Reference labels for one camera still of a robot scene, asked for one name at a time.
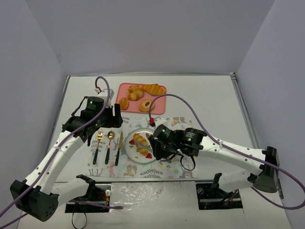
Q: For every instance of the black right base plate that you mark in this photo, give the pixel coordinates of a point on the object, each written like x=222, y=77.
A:
x=215, y=199

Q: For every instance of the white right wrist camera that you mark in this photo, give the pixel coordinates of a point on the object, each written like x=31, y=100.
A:
x=155, y=122

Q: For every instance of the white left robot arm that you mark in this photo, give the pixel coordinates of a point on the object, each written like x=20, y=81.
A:
x=36, y=195

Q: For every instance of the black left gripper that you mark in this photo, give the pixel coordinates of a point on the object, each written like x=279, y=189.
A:
x=115, y=118

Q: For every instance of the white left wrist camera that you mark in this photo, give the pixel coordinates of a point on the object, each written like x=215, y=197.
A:
x=104, y=93

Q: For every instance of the small orange round bun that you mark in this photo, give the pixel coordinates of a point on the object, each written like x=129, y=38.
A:
x=124, y=103

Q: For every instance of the gold knife green handle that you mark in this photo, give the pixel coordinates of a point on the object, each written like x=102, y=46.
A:
x=119, y=148

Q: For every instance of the patterned white placemat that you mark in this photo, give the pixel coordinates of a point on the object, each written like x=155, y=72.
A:
x=126, y=168

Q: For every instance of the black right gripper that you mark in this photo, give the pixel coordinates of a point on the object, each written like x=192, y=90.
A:
x=154, y=146

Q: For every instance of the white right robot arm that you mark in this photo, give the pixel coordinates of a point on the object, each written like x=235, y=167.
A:
x=257, y=165

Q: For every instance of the white watermelon pattern plate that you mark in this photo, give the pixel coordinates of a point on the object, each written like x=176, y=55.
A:
x=131, y=150

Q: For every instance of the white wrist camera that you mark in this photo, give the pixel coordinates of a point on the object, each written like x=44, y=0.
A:
x=104, y=93
x=155, y=122

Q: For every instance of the pink rectangular tray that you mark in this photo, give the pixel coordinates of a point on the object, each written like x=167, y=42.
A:
x=133, y=107

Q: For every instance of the long striped croissant bread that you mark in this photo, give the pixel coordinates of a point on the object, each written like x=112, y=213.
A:
x=153, y=89

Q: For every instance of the ring donut bread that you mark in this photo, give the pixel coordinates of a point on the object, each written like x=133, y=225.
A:
x=144, y=105

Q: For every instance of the small striped bread roll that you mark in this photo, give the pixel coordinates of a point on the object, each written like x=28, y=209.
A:
x=141, y=144

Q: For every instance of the twisted round bread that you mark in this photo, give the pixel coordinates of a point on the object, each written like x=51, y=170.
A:
x=135, y=93

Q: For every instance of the gold spoon green handle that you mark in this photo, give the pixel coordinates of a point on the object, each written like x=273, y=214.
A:
x=111, y=136

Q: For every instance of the gold fork green handle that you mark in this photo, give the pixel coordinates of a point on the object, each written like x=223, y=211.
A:
x=99, y=138

